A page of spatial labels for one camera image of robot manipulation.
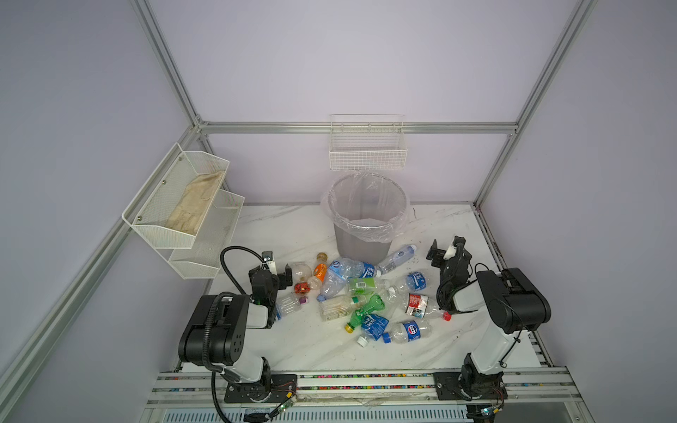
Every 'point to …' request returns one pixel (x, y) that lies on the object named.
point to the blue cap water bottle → (407, 331)
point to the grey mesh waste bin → (369, 252)
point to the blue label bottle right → (416, 281)
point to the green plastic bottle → (375, 303)
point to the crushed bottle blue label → (339, 273)
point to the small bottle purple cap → (287, 305)
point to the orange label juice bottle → (321, 267)
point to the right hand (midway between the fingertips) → (448, 241)
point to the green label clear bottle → (372, 283)
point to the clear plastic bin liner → (368, 206)
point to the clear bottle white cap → (395, 259)
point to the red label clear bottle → (420, 306)
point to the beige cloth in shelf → (195, 202)
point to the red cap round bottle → (301, 273)
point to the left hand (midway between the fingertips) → (272, 267)
